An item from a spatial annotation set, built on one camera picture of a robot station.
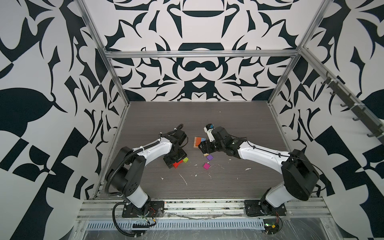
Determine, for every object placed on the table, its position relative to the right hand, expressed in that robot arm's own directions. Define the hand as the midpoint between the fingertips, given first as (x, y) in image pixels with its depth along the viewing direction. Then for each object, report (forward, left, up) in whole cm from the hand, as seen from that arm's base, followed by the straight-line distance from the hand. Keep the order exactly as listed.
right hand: (203, 144), depth 85 cm
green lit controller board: (-37, -30, -12) cm, 50 cm away
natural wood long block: (+3, +4, -8) cm, 10 cm away
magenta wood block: (-9, -2, -10) cm, 13 cm away
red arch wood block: (-8, +16, -8) cm, 20 cm away
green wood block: (-5, +10, -9) cm, 15 cm away
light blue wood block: (+8, 0, -8) cm, 11 cm away
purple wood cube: (-3, -4, -10) cm, 12 cm away
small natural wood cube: (-2, -2, -9) cm, 10 cm away
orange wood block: (+6, +2, -6) cm, 9 cm away
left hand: (-5, +12, -7) cm, 15 cm away
